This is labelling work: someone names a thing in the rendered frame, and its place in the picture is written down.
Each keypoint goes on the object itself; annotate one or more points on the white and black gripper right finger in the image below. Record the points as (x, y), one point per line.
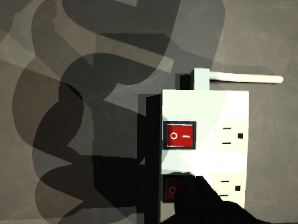
(217, 211)

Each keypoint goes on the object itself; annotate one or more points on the white power strip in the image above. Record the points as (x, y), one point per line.
(205, 133)

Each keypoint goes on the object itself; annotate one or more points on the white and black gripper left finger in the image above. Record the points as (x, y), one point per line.
(191, 206)

